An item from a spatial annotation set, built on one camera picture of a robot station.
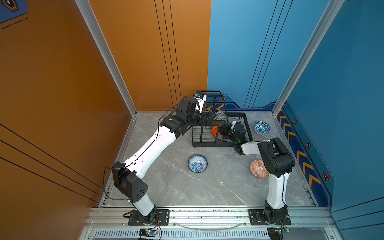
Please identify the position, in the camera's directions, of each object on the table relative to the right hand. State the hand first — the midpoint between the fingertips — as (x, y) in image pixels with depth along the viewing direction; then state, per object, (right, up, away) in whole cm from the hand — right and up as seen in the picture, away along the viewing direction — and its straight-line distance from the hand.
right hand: (214, 123), depth 96 cm
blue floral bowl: (-11, -25, -5) cm, 28 cm away
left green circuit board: (-35, -52, -25) cm, 68 cm away
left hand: (-6, +6, -21) cm, 23 cm away
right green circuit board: (+26, -52, -26) cm, 64 cm away
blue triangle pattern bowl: (+36, -3, +13) cm, 38 cm away
